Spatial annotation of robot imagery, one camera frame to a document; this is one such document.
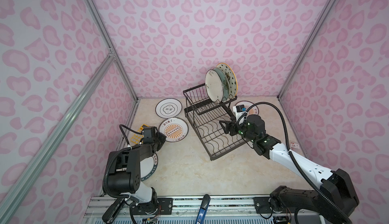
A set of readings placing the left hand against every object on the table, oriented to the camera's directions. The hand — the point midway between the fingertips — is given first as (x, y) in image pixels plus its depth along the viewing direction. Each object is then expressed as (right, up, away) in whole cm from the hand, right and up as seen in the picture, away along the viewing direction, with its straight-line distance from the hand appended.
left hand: (166, 134), depth 96 cm
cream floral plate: (+29, +29, -11) cm, 42 cm away
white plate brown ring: (-2, +17, +18) cm, 25 cm away
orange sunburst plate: (+5, +2, +5) cm, 7 cm away
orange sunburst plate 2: (+61, +15, +16) cm, 65 cm away
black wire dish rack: (+24, +11, +11) cm, 29 cm away
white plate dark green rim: (-8, -17, -10) cm, 21 cm away
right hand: (+35, +11, -18) cm, 40 cm away
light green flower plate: (+35, +31, -13) cm, 49 cm away
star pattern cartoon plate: (+39, +33, -12) cm, 52 cm away
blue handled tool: (+22, -31, -28) cm, 47 cm away
